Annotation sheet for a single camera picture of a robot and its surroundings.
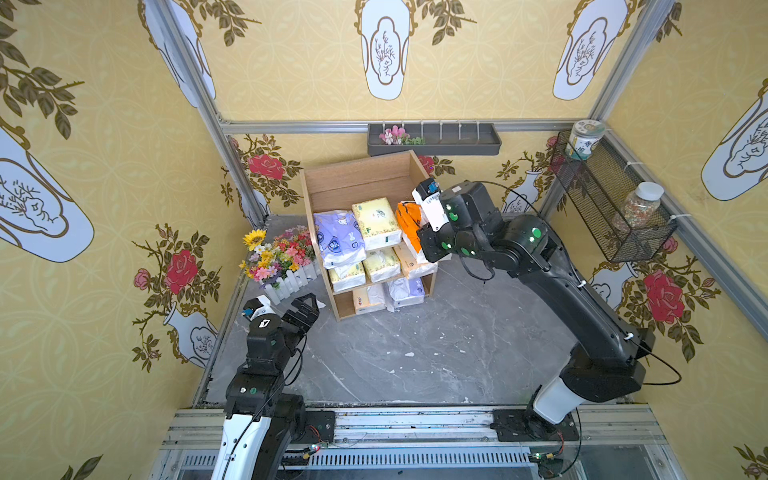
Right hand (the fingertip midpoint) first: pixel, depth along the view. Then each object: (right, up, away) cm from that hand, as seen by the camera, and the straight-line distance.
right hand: (427, 225), depth 66 cm
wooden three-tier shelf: (-23, +12, +18) cm, 32 cm away
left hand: (-32, -20, +10) cm, 39 cm away
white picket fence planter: (-39, -16, +30) cm, 52 cm away
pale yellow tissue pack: (-10, -9, +14) cm, 20 cm away
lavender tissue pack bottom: (-4, -19, +24) cm, 31 cm away
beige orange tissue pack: (-2, -9, +14) cm, 17 cm away
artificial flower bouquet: (-38, -6, +22) cm, 44 cm away
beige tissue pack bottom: (-14, -21, +24) cm, 34 cm away
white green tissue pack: (-19, -13, +12) cm, 26 cm away
